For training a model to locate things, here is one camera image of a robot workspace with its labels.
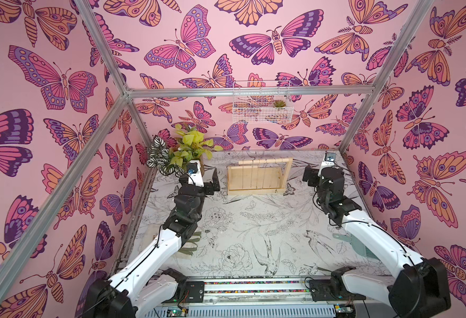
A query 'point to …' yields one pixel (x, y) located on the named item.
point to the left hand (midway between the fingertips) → (206, 167)
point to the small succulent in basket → (279, 103)
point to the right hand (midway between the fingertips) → (323, 166)
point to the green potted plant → (172, 158)
